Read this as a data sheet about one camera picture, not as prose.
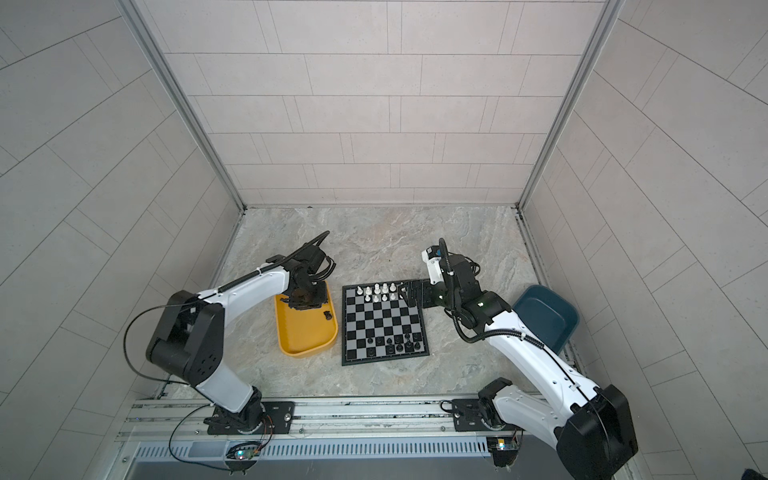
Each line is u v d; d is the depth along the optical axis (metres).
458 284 0.58
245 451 0.64
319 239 0.75
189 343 0.44
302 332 0.81
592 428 0.37
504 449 0.68
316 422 0.71
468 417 0.71
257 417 0.65
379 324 0.85
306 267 0.71
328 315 0.88
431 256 0.69
